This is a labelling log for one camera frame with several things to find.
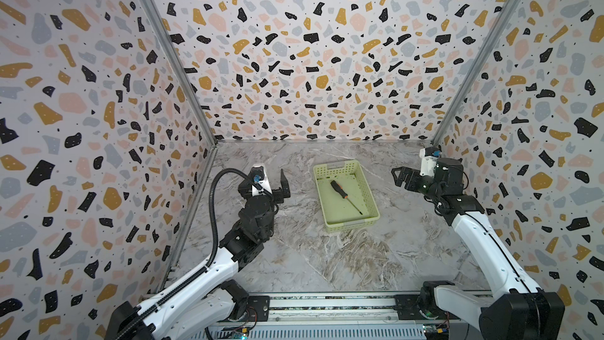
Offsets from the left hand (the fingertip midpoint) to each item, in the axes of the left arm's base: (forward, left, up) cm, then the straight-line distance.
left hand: (266, 169), depth 71 cm
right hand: (+5, -44, -6) cm, 44 cm away
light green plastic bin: (+3, -25, -33) cm, 41 cm away
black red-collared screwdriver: (+11, -27, -31) cm, 42 cm away
